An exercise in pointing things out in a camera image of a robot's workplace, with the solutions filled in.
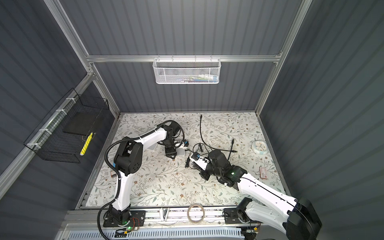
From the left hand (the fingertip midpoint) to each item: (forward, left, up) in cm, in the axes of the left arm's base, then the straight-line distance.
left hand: (172, 151), depth 98 cm
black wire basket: (-5, +50, +27) cm, 57 cm away
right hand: (-17, -16, +13) cm, 27 cm away
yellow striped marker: (-10, +37, +27) cm, 47 cm away
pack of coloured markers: (-14, +33, +1) cm, 36 cm away
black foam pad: (+3, +44, +27) cm, 52 cm away
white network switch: (-3, -6, +4) cm, 8 cm away
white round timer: (-2, -58, +4) cm, 58 cm away
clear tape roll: (-38, -17, +1) cm, 42 cm away
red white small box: (-19, -55, +1) cm, 58 cm away
